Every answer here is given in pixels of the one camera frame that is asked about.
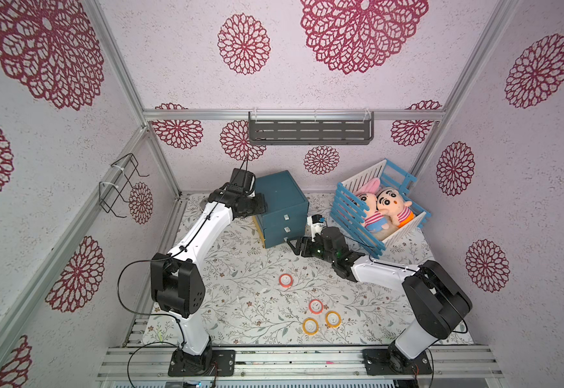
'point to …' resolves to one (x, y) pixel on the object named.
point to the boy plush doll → (389, 202)
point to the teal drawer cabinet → (287, 209)
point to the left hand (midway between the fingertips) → (262, 206)
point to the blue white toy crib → (347, 209)
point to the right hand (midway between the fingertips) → (297, 240)
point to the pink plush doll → (367, 192)
